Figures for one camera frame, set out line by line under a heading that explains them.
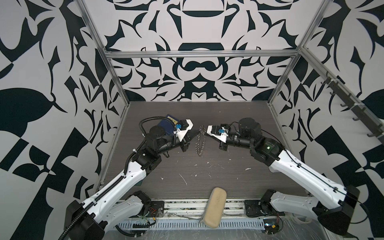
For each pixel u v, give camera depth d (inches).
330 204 15.8
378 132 19.8
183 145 22.7
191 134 24.4
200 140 26.4
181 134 22.6
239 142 21.9
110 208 16.9
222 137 22.0
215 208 28.3
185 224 28.0
